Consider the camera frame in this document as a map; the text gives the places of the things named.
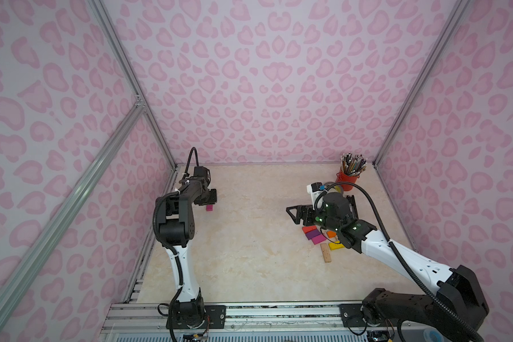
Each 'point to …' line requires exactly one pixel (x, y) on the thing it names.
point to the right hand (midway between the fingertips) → (292, 209)
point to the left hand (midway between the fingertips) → (216, 198)
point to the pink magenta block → (318, 239)
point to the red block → (308, 228)
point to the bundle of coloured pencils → (353, 164)
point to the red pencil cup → (340, 177)
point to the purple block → (313, 234)
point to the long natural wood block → (325, 252)
